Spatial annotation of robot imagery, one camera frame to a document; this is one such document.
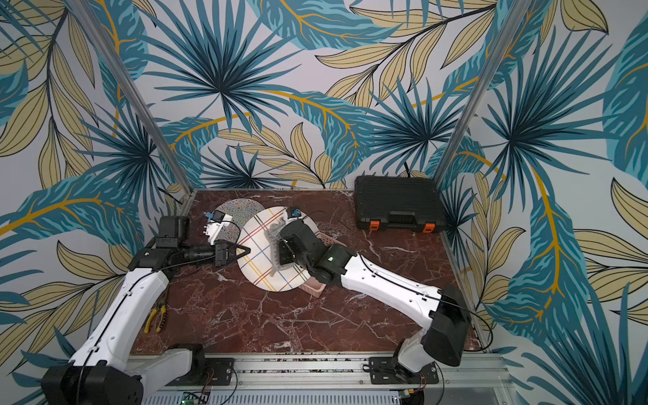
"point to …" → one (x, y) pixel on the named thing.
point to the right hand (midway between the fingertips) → (281, 240)
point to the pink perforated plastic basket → (314, 285)
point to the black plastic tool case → (405, 202)
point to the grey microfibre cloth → (272, 237)
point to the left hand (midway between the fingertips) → (247, 254)
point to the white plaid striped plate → (257, 263)
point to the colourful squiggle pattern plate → (241, 210)
